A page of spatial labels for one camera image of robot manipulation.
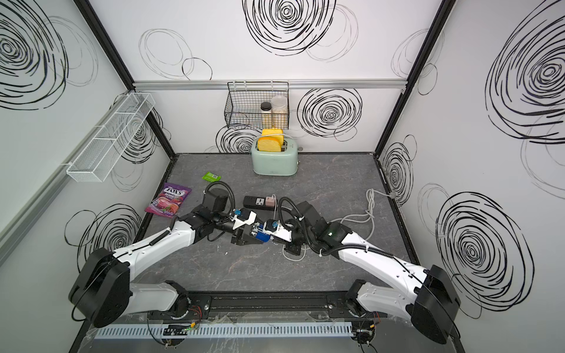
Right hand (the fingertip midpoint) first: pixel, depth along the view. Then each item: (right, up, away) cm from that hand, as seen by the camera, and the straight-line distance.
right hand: (275, 238), depth 74 cm
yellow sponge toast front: (-4, +35, +23) cm, 42 cm away
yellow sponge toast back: (-4, +42, +28) cm, 51 cm away
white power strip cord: (+40, +4, +20) cm, 45 cm away
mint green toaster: (+3, +27, +34) cm, 43 cm away
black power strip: (-9, +9, +23) cm, 27 cm away
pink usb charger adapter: (-3, +10, +20) cm, 22 cm away
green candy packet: (-34, +20, +35) cm, 52 cm away
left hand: (-4, +2, -1) cm, 4 cm away
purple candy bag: (-50, +9, +24) cm, 56 cm away
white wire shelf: (-59, +27, -1) cm, 65 cm away
